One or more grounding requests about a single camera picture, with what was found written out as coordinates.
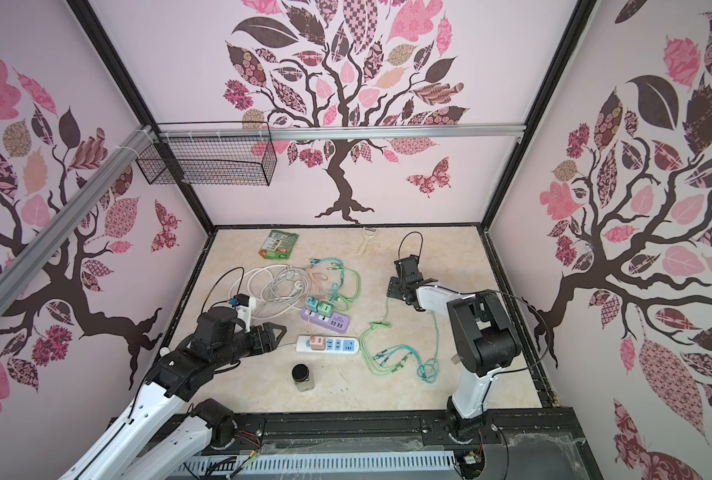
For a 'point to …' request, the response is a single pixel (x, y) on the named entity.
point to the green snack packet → (278, 245)
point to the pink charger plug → (317, 343)
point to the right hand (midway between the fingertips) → (402, 284)
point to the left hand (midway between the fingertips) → (277, 337)
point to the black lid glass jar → (301, 376)
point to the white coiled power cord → (279, 286)
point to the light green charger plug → (325, 309)
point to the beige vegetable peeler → (368, 233)
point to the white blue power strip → (332, 345)
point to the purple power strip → (336, 322)
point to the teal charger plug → (312, 303)
